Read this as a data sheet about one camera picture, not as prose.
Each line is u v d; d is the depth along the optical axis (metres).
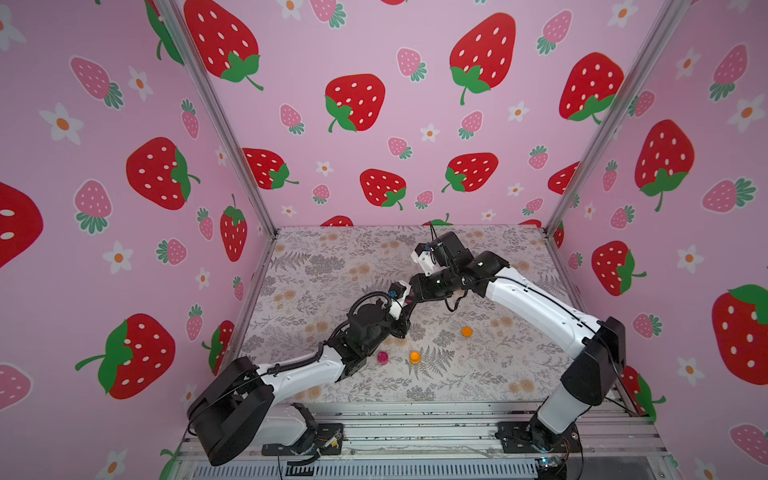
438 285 0.66
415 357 0.88
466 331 0.93
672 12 0.68
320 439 0.73
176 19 0.69
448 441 0.75
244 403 0.42
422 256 0.73
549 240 1.23
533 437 0.66
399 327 0.70
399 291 0.66
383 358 0.86
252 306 1.02
